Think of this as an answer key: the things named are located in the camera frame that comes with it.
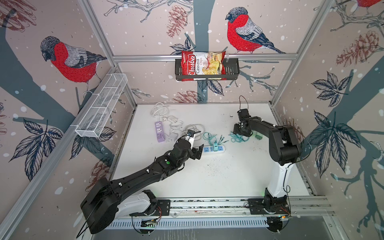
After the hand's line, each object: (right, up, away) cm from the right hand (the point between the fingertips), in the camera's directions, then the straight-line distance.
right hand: (237, 133), depth 102 cm
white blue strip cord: (-27, +3, +2) cm, 27 cm away
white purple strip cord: (-56, +16, +4) cm, 58 cm away
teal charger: (-18, -6, -14) cm, 24 cm away
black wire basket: (-6, +41, -7) cm, 42 cm away
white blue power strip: (-21, -9, -10) cm, 25 cm away
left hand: (-29, -3, -23) cm, 37 cm away
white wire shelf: (-80, +11, -30) cm, 86 cm away
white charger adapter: (-46, +10, +8) cm, 48 cm away
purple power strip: (-55, +1, 0) cm, 55 cm away
